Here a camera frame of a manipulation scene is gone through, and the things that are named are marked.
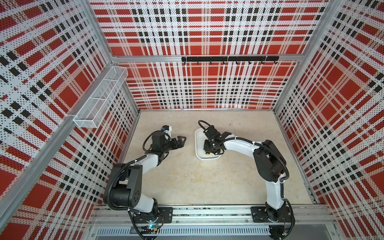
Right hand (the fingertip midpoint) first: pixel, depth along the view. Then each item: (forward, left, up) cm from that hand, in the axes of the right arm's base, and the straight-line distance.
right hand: (206, 149), depth 93 cm
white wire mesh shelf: (+25, +56, +32) cm, 69 cm away
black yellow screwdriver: (-3, -1, +1) cm, 3 cm away
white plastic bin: (+11, +4, -2) cm, 12 cm away
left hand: (+3, +16, +5) cm, 17 cm away
